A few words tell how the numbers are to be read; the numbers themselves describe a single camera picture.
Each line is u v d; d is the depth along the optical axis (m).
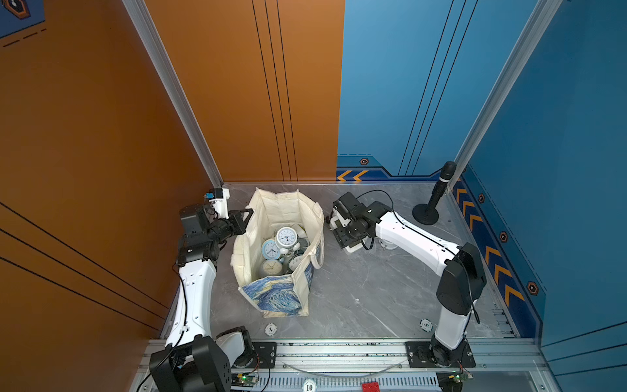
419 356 0.72
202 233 0.58
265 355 0.73
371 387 0.67
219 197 0.67
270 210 0.87
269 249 0.89
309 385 0.63
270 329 0.79
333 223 0.83
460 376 0.69
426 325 0.79
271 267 0.85
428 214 1.12
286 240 0.85
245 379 0.71
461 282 0.45
